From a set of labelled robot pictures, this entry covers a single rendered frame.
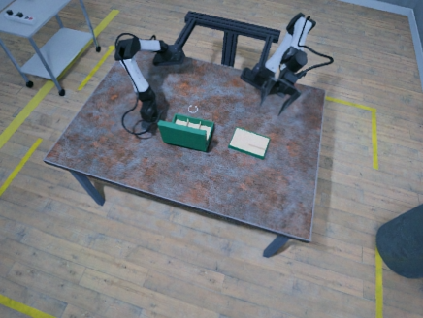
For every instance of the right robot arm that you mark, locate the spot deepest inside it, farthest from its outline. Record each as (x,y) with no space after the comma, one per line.
(128,48)

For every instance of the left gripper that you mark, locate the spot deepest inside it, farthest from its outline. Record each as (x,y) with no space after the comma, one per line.
(279,89)

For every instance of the cream compartment tray with green rim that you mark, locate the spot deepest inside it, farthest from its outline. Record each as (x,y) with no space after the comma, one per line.
(249,143)

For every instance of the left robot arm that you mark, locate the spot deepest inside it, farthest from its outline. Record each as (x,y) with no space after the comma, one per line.
(294,56)

